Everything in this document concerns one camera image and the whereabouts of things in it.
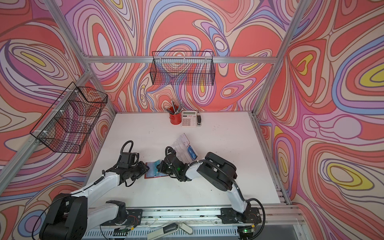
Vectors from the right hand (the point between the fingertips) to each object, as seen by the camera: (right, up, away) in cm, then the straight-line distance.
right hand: (157, 170), depth 89 cm
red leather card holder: (-4, -1, -1) cm, 4 cm away
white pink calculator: (+18, +33, +24) cm, 45 cm away
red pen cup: (+9, +32, +18) cm, 38 cm away
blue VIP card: (+21, +11, -3) cm, 24 cm away
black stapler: (+26, +28, +22) cm, 44 cm away
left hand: (-4, +2, 0) cm, 4 cm away
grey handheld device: (+11, -20, -23) cm, 32 cm away
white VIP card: (+16, +18, +4) cm, 25 cm away
